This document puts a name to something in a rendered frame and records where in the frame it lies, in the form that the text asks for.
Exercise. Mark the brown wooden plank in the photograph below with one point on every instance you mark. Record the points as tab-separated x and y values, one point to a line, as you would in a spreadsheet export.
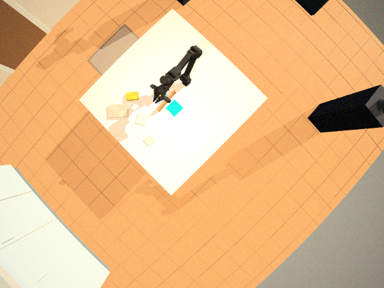
164	103

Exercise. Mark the yellow block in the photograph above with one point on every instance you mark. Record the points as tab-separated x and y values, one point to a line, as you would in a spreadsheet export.
132	96

